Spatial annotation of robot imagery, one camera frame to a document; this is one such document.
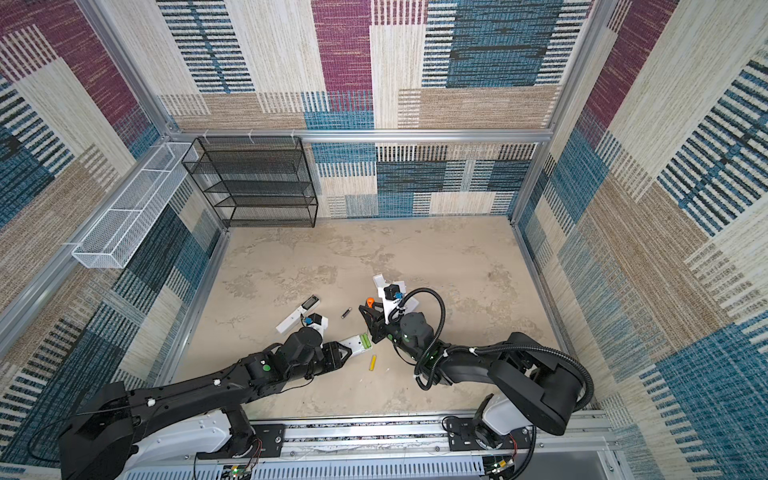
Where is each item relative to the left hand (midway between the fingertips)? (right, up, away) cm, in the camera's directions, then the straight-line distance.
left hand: (353, 350), depth 80 cm
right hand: (+3, +11, +1) cm, 11 cm away
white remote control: (0, -1, +8) cm, 8 cm away
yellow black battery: (+5, -5, +7) cm, 10 cm away
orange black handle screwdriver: (+5, +13, -2) cm, 14 cm away
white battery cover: (+6, +16, +23) cm, 29 cm away
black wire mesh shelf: (-39, +51, +31) cm, 72 cm away
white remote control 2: (+14, +14, -10) cm, 22 cm away
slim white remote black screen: (-19, +6, +12) cm, 23 cm away
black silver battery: (-4, +6, +16) cm, 17 cm away
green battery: (+3, 0, +9) cm, 9 cm away
